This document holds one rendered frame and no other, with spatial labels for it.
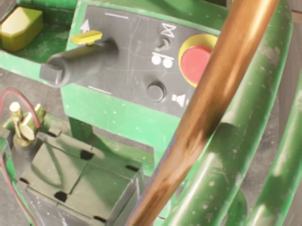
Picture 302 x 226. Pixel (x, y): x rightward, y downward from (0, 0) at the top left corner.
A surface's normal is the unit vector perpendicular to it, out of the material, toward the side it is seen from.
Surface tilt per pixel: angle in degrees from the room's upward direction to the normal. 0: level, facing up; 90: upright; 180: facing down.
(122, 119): 90
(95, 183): 0
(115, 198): 0
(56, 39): 0
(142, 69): 58
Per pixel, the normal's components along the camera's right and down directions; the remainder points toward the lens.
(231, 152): 0.12, -0.63
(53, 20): -0.41, 0.67
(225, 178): 0.39, -0.48
